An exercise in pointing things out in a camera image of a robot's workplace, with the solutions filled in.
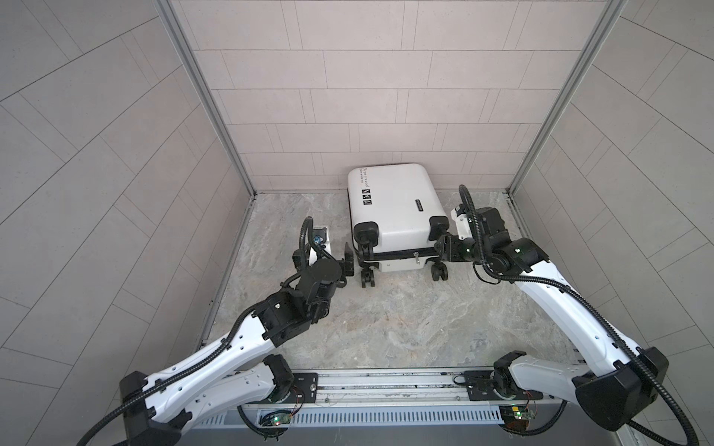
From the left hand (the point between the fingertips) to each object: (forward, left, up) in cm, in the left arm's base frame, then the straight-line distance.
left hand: (339, 244), depth 69 cm
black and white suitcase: (+15, -16, -7) cm, 23 cm away
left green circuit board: (-35, +13, -21) cm, 43 cm away
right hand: (+3, -27, -6) cm, 28 cm away
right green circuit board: (-34, -46, -24) cm, 62 cm away
